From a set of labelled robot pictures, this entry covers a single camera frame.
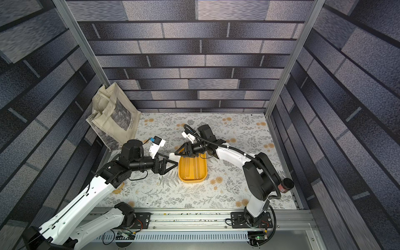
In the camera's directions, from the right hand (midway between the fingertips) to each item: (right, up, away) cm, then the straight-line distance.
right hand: (176, 154), depth 78 cm
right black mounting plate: (+33, -27, -12) cm, 44 cm away
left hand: (0, -1, -10) cm, 10 cm away
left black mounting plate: (-16, -32, -4) cm, 36 cm away
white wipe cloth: (-1, -1, -4) cm, 4 cm away
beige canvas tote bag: (-40, +19, +14) cm, 46 cm away
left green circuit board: (-22, -37, -7) cm, 44 cm away
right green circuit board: (+40, -37, -9) cm, 56 cm away
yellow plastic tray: (+8, -12, +12) cm, 18 cm away
